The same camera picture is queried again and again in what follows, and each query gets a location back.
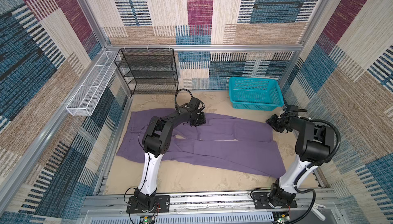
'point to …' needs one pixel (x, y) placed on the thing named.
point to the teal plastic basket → (255, 93)
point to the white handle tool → (315, 209)
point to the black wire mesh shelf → (149, 70)
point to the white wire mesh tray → (86, 97)
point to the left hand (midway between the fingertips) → (206, 120)
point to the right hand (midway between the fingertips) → (268, 123)
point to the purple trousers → (231, 141)
